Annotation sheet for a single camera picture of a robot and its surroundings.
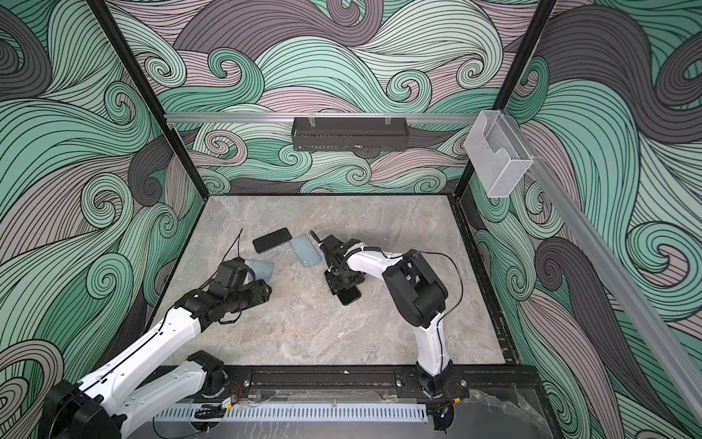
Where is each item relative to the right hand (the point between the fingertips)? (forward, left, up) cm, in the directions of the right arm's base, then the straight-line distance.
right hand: (344, 285), depth 93 cm
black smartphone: (+19, +30, 0) cm, 35 cm away
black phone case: (-4, -2, 0) cm, 4 cm away
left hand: (-6, +24, +10) cm, 27 cm away
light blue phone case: (+15, +16, -2) cm, 22 cm away
